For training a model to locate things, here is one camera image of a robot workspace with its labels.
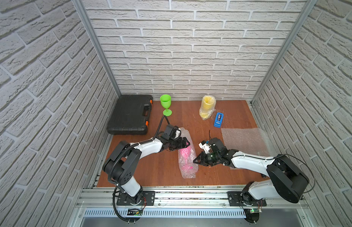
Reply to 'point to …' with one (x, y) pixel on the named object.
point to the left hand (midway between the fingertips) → (187, 143)
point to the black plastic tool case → (131, 115)
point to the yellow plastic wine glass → (208, 103)
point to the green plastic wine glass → (165, 100)
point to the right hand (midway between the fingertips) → (195, 162)
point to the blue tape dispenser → (218, 119)
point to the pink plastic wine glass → (188, 168)
